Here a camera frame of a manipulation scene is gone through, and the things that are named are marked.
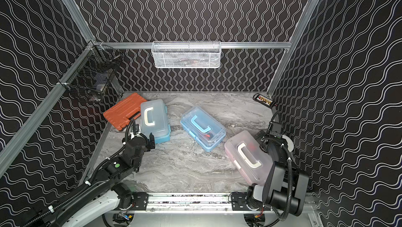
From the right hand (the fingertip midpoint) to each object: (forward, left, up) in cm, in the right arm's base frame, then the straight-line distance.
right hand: (264, 141), depth 89 cm
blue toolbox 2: (+4, +35, +7) cm, 36 cm away
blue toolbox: (+9, +63, +8) cm, 64 cm away
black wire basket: (+31, +102, +23) cm, 109 cm away
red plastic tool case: (+21, +85, +2) cm, 88 cm away
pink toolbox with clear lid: (-11, +12, +6) cm, 18 cm away
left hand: (-3, +65, +13) cm, 67 cm away
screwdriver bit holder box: (+35, -9, -2) cm, 36 cm away
